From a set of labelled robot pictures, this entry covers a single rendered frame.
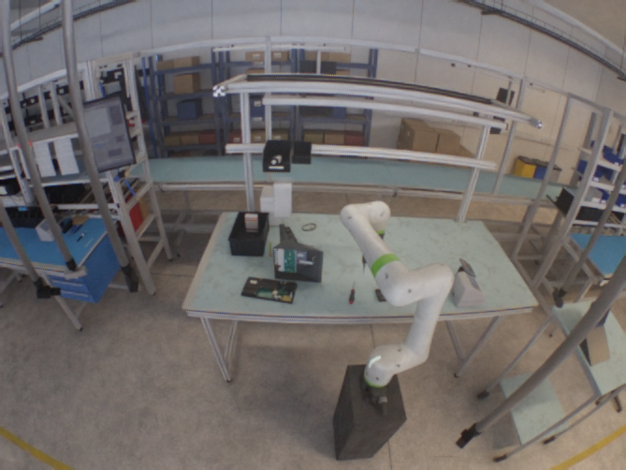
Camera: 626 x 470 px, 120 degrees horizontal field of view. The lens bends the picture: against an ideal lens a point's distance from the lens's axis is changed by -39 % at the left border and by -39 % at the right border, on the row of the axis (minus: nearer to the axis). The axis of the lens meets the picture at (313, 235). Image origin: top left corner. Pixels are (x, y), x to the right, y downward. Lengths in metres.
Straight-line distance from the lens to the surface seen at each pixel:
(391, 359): 1.27
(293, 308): 1.45
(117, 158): 2.14
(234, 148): 1.87
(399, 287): 0.98
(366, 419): 1.40
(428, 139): 4.70
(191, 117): 5.25
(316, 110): 3.05
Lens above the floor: 2.10
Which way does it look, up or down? 35 degrees down
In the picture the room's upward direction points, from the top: 3 degrees clockwise
